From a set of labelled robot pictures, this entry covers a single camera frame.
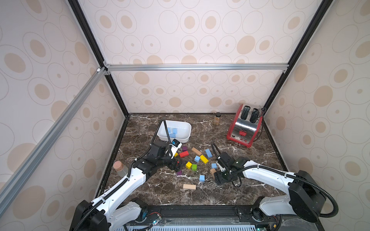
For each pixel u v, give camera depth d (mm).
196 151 972
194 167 876
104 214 398
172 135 1056
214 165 868
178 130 1096
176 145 688
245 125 906
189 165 887
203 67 1752
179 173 871
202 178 837
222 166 679
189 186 833
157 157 606
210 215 743
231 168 621
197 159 921
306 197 420
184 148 987
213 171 864
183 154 959
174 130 1096
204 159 925
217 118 1083
